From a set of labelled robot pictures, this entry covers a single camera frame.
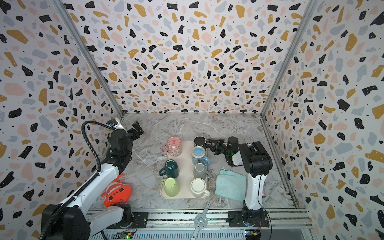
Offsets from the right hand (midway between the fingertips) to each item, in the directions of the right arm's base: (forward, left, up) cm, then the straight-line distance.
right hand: (205, 137), depth 94 cm
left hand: (-4, +40, +18) cm, 44 cm away
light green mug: (-30, +17, 0) cm, 35 cm away
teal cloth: (-25, -14, -11) cm, 31 cm away
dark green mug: (-21, +18, -1) cm, 28 cm away
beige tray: (-21, +11, -10) cm, 26 cm away
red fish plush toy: (-33, +44, -2) cm, 55 cm away
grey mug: (-22, +3, -2) cm, 22 cm away
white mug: (-29, +4, -4) cm, 29 cm away
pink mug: (-7, +19, 0) cm, 20 cm away
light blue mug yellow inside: (-13, +4, 0) cm, 14 cm away
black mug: (-1, +3, -2) cm, 4 cm away
